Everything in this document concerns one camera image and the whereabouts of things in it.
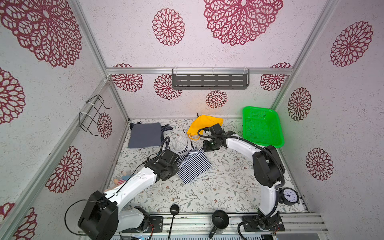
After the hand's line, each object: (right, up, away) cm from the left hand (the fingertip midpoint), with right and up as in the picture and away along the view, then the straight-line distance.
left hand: (175, 170), depth 85 cm
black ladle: (0, -19, -7) cm, 20 cm away
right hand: (+16, +13, +10) cm, 23 cm away
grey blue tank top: (-24, +20, +22) cm, 38 cm away
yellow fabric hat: (+18, +30, +32) cm, 47 cm away
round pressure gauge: (+61, -13, -5) cm, 63 cm away
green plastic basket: (+65, +26, +32) cm, 77 cm away
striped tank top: (+10, +4, +5) cm, 12 cm away
